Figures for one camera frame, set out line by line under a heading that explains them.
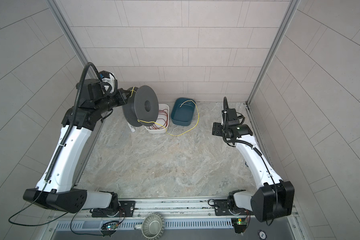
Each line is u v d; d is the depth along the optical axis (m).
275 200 0.38
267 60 0.92
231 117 0.61
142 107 0.67
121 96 0.57
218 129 0.71
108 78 0.57
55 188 0.37
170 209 0.72
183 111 1.10
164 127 1.01
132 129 0.99
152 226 0.67
